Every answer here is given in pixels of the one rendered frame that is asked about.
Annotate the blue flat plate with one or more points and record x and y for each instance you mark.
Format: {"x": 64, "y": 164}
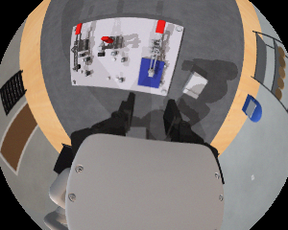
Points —
{"x": 143, "y": 78}

